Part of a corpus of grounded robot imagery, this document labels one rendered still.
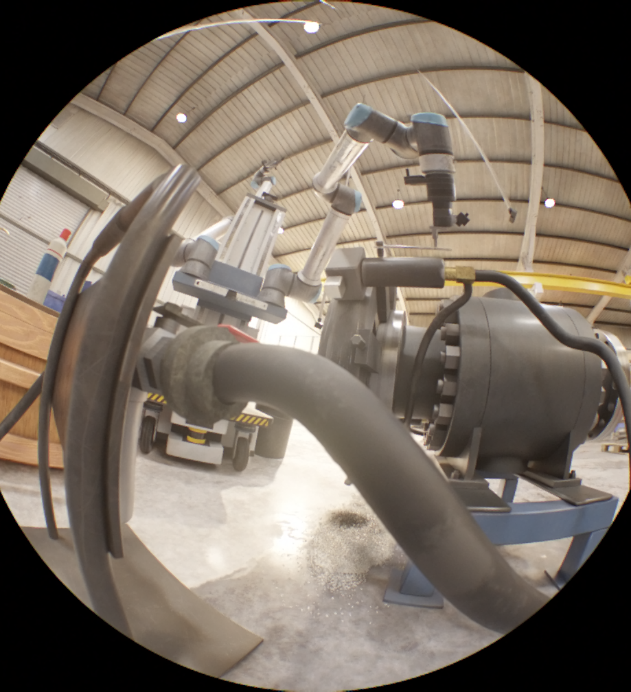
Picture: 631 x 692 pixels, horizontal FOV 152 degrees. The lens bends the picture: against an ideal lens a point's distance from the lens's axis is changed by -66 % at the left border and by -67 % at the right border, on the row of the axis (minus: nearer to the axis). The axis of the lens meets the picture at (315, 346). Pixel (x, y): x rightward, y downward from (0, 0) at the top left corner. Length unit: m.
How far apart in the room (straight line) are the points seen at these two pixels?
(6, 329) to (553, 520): 1.31
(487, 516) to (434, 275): 0.53
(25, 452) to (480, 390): 1.21
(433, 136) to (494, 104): 7.93
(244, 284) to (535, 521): 1.61
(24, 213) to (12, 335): 8.83
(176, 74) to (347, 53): 5.34
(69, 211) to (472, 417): 9.60
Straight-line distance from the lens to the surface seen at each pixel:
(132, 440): 0.28
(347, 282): 0.58
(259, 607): 0.55
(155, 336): 0.18
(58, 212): 9.37
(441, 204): 0.63
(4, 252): 9.26
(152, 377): 0.17
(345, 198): 1.19
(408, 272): 0.56
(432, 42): 8.13
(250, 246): 1.71
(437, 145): 0.64
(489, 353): 0.66
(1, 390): 0.81
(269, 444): 1.63
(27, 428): 0.83
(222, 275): 1.48
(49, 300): 1.46
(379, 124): 0.72
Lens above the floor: 0.43
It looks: 14 degrees up
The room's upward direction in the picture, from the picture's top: 11 degrees clockwise
